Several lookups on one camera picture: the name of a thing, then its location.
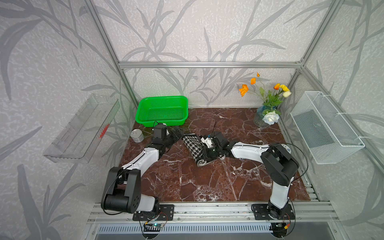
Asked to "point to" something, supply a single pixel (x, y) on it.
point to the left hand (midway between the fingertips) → (180, 133)
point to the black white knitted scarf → (196, 147)
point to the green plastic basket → (170, 110)
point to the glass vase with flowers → (267, 114)
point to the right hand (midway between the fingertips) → (197, 156)
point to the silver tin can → (137, 135)
